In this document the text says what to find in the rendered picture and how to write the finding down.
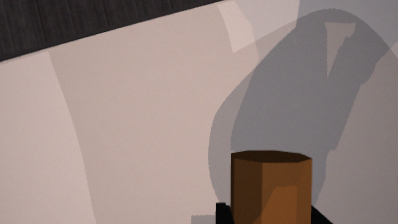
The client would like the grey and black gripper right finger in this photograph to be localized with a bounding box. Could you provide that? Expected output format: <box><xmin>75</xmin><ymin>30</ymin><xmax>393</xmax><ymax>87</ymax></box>
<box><xmin>311</xmin><ymin>205</ymin><xmax>333</xmax><ymax>224</ymax></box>

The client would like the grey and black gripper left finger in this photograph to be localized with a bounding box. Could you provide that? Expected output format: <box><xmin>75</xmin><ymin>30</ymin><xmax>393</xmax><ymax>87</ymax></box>
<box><xmin>216</xmin><ymin>203</ymin><xmax>235</xmax><ymax>224</ymax></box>

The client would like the brown hexagonal prism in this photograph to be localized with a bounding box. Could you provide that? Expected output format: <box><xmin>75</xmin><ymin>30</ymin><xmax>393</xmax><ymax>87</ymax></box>
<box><xmin>230</xmin><ymin>150</ymin><xmax>312</xmax><ymax>224</ymax></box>

